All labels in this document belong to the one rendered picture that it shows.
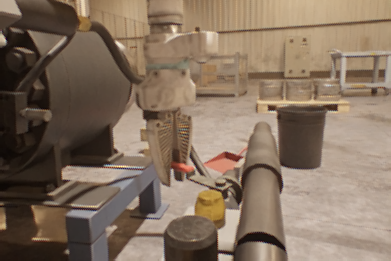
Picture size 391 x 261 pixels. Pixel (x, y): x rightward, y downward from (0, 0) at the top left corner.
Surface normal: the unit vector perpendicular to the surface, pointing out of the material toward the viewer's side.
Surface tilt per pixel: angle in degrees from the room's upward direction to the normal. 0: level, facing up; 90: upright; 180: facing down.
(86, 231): 90
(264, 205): 15
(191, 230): 0
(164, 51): 90
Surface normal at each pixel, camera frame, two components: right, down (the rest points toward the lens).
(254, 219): -0.28, -0.95
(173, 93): 0.73, 0.11
